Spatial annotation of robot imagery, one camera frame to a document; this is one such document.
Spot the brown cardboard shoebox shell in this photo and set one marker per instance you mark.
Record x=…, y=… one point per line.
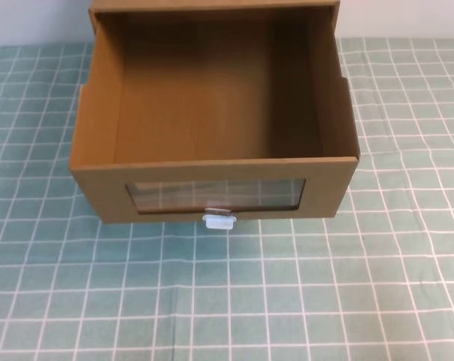
x=107, y=6

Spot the cyan checkered tablecloth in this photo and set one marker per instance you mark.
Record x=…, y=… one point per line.
x=374, y=283

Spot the brown cardboard drawer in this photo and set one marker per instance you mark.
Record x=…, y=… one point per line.
x=230, y=112

